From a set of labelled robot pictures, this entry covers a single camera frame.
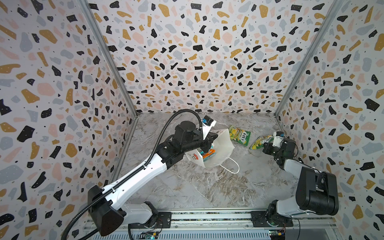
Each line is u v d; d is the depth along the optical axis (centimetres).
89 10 70
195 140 58
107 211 37
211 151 88
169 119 47
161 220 73
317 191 46
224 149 84
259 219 73
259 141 97
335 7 72
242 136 106
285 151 72
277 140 84
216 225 73
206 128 57
